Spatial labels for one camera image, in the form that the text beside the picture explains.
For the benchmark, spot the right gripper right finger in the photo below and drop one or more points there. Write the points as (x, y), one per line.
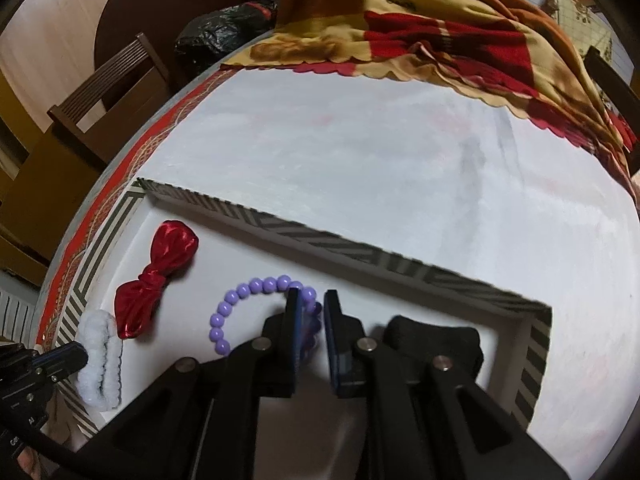
(345, 358)

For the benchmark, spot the striped black white tray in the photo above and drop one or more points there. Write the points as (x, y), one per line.
(239, 244)

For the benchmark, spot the white table cover sheet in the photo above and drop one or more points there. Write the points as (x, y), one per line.
(416, 170)

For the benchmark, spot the red satin bow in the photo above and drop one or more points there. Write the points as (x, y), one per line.
(173, 248)

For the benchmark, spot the dark wooden chair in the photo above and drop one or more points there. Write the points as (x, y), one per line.
(106, 110)

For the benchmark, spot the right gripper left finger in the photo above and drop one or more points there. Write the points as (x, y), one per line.
(293, 330)

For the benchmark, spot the black plastic bag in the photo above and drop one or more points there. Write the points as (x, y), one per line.
(211, 37)

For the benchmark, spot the black cloth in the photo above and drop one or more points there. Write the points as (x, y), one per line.
(423, 342)

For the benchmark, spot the red yellow blanket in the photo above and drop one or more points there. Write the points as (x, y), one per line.
(505, 53)

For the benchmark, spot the wooden chair at right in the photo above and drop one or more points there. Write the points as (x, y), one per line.
(623, 98)

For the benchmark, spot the white fluffy scrunchie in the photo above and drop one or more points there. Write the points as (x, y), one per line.
(98, 382)

